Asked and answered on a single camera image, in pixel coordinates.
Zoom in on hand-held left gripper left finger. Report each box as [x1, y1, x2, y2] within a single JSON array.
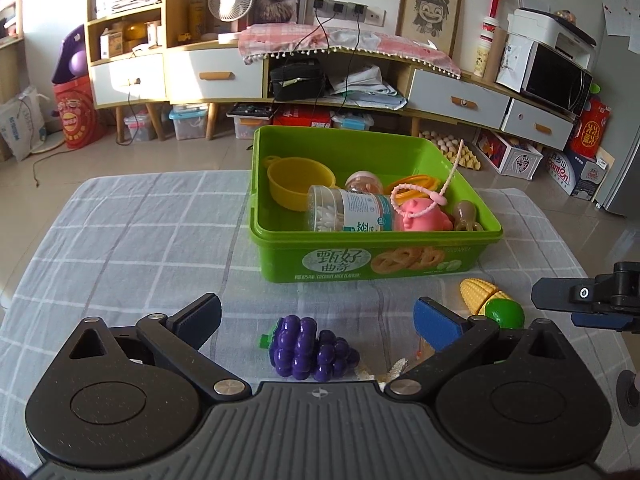
[[64, 292, 252, 404]]

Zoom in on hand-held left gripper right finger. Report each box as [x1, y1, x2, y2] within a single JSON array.
[[384, 296, 577, 402]]

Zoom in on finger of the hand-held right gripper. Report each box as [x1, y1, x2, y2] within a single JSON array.
[[571, 311, 640, 334], [531, 261, 640, 312]]

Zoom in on toy corn with green husk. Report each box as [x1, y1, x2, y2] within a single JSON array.
[[460, 278, 526, 330]]

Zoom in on tan toy starfish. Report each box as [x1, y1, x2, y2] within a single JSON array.
[[357, 357, 411, 383]]

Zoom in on purple toy grapes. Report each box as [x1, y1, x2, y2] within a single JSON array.
[[259, 315, 361, 381]]

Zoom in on green plastic box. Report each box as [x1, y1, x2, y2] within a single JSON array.
[[249, 125, 503, 283]]

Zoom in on pink toy pig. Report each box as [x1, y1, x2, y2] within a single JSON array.
[[390, 140, 468, 233]]

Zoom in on brown toy octopus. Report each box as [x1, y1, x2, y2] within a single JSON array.
[[452, 201, 485, 232]]

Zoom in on clear cotton swab jar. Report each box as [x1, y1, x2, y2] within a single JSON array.
[[306, 185, 406, 233]]

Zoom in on orange toy bowl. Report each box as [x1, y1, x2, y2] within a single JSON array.
[[385, 174, 445, 197]]

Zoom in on pink capsule ball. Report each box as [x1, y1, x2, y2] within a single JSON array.
[[345, 171, 385, 196]]

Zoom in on yellow toy pot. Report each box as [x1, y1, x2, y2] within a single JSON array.
[[263, 156, 337, 212]]

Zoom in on grey checked tablecloth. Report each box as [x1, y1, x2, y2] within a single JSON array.
[[0, 170, 640, 461]]

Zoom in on blue white carton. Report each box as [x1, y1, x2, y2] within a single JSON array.
[[542, 147, 616, 201]]

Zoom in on red gift box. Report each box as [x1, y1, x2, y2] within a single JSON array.
[[570, 97, 612, 158]]

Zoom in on yellow egg tray with eggs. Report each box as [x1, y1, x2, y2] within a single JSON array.
[[419, 130, 482, 171]]

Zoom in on silver refrigerator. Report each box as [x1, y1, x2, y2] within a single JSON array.
[[595, 0, 640, 218]]

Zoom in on small clear storage box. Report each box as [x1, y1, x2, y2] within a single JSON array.
[[123, 112, 157, 142]]

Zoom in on clear box with black keyboard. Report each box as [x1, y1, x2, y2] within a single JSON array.
[[227, 104, 275, 140]]

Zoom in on black microwave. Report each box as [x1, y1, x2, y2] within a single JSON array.
[[520, 42, 595, 118]]

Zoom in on wooden tv cabinet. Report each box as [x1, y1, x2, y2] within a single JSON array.
[[165, 40, 576, 151]]

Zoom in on clear box blue lid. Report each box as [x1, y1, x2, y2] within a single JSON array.
[[330, 112, 376, 132]]

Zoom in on red flat box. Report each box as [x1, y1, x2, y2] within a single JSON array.
[[272, 105, 333, 131]]

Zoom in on red printed bucket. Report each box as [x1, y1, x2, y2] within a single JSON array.
[[52, 77, 106, 150]]

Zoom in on pile of white bags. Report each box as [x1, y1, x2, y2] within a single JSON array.
[[327, 64, 408, 110]]

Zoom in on wooden shelf cabinet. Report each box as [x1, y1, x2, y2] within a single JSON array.
[[86, 0, 168, 143]]

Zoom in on black bag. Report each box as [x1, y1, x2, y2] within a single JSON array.
[[270, 57, 328, 102]]

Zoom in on tall paper cup tube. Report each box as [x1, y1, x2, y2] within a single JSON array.
[[472, 16, 501, 78]]

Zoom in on white printed bag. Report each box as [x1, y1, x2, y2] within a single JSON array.
[[0, 86, 47, 162]]

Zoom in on white printer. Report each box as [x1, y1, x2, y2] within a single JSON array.
[[507, 7, 598, 63]]

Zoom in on pink tasselled cloth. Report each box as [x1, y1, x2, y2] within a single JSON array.
[[237, 22, 463, 81]]

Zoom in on small cardboard box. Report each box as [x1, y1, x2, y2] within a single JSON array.
[[100, 30, 125, 58]]

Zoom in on purple plastic object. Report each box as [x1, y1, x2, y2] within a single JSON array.
[[51, 25, 91, 86]]

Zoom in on framed cartoon portrait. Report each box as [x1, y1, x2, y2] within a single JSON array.
[[395, 0, 463, 58]]

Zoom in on white desk fan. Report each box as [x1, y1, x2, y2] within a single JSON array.
[[208, 0, 254, 41]]

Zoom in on clear box teal handles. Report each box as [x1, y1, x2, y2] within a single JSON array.
[[169, 105, 210, 141]]

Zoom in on wall power outlets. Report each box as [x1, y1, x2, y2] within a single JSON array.
[[313, 0, 387, 28]]

